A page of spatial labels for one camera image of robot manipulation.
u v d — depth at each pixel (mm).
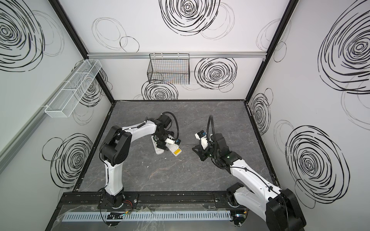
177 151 910
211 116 1154
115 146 527
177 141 822
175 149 913
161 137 825
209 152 683
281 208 394
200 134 707
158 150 904
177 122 802
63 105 720
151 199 755
